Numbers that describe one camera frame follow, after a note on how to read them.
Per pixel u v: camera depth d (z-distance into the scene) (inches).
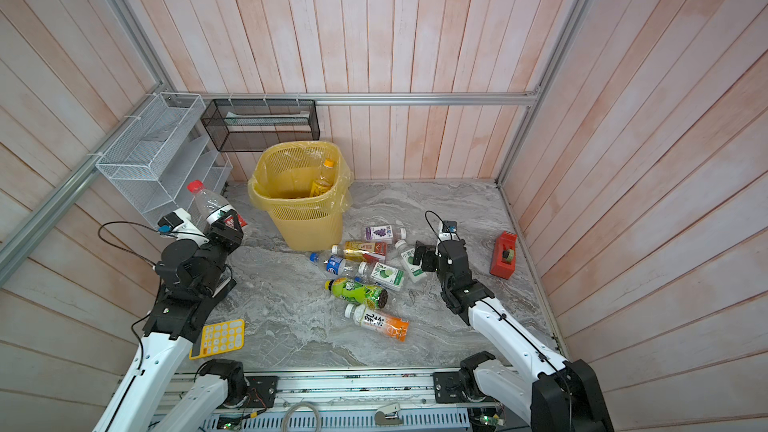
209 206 26.1
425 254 29.4
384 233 39.7
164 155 30.4
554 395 15.6
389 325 31.4
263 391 28.8
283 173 37.9
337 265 35.6
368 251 36.5
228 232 24.6
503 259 35.9
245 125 41.0
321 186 37.5
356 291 32.8
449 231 27.6
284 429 27.4
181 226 22.8
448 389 28.6
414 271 35.6
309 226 36.3
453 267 24.0
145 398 16.7
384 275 35.6
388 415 27.2
